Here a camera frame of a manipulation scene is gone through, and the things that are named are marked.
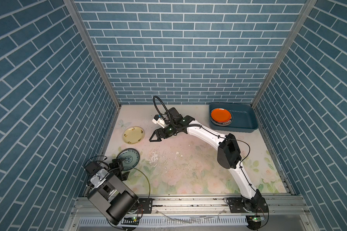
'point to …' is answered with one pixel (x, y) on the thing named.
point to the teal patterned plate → (129, 158)
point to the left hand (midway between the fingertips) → (128, 161)
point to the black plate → (223, 123)
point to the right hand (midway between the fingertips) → (155, 138)
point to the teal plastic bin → (244, 117)
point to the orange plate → (220, 115)
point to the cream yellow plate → (132, 135)
